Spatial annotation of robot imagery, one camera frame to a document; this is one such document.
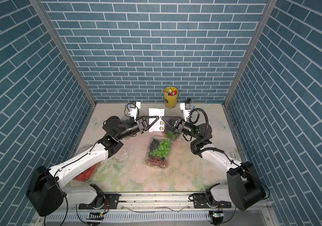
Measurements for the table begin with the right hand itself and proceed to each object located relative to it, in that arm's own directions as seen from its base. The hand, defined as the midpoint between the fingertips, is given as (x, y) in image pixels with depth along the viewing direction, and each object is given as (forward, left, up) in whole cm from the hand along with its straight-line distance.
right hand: (164, 122), depth 64 cm
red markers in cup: (+48, 0, -22) cm, 52 cm away
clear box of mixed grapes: (-1, +4, -29) cm, 29 cm away
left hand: (0, +1, +1) cm, 2 cm away
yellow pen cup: (+43, 0, -23) cm, 49 cm away
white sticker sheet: (0, +3, -3) cm, 4 cm away
